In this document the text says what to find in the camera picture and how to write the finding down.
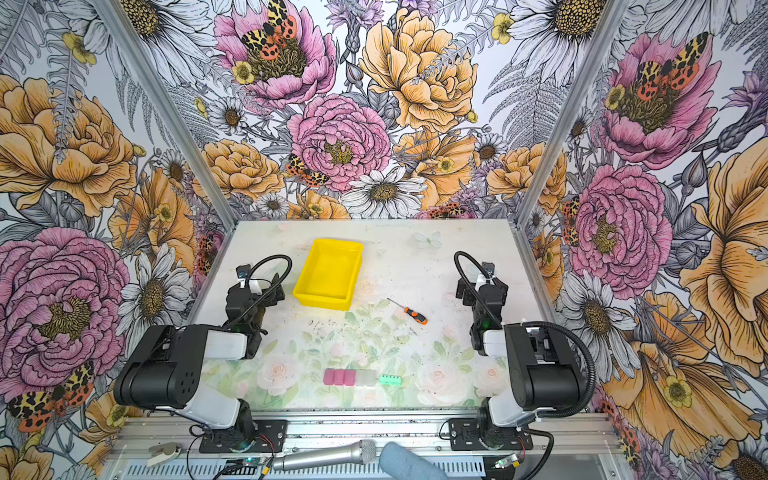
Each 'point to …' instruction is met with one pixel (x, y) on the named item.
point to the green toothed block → (390, 379)
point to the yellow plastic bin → (329, 274)
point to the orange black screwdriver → (417, 317)
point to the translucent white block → (367, 377)
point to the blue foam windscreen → (400, 463)
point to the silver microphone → (364, 452)
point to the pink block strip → (339, 377)
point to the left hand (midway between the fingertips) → (264, 283)
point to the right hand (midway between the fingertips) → (478, 283)
